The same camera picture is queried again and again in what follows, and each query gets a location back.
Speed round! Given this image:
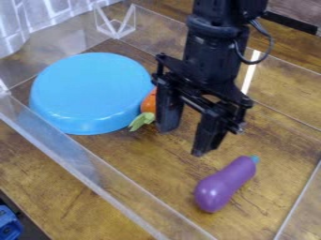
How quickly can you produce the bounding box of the orange toy carrot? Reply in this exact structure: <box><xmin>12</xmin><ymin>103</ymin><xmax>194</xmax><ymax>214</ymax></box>
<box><xmin>128</xmin><ymin>89</ymin><xmax>156</xmax><ymax>131</ymax></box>

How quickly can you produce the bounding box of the clear acrylic corner bracket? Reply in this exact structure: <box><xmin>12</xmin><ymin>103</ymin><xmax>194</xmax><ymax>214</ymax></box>
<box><xmin>93</xmin><ymin>4</ymin><xmax>136</xmax><ymax>39</ymax></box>

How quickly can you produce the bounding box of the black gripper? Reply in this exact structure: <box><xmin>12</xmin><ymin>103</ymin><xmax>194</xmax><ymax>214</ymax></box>
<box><xmin>152</xmin><ymin>15</ymin><xmax>253</xmax><ymax>157</ymax></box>

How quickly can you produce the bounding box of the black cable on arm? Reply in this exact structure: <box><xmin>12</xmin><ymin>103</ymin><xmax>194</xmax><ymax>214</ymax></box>
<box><xmin>231</xmin><ymin>18</ymin><xmax>274</xmax><ymax>66</ymax></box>

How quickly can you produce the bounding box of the purple toy eggplant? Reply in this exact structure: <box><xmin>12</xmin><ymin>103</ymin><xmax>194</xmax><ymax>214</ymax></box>
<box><xmin>194</xmin><ymin>156</ymin><xmax>259</xmax><ymax>213</ymax></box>

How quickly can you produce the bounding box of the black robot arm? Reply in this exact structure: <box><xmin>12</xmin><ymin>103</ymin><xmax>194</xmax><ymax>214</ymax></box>
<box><xmin>152</xmin><ymin>0</ymin><xmax>269</xmax><ymax>157</ymax></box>

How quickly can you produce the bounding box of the clear acrylic enclosure wall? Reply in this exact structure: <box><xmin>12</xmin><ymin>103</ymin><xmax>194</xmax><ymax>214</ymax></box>
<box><xmin>0</xmin><ymin>0</ymin><xmax>321</xmax><ymax>240</ymax></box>

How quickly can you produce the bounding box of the blue round tray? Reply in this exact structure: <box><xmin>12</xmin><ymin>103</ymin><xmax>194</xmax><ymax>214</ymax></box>
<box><xmin>29</xmin><ymin>52</ymin><xmax>152</xmax><ymax>135</ymax></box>

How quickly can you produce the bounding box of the white brick pattern curtain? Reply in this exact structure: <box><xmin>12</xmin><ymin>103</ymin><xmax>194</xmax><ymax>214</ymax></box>
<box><xmin>0</xmin><ymin>0</ymin><xmax>120</xmax><ymax>58</ymax></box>

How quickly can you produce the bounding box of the blue object at corner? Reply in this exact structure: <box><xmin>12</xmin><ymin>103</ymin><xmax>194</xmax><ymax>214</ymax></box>
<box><xmin>0</xmin><ymin>205</ymin><xmax>22</xmax><ymax>240</ymax></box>

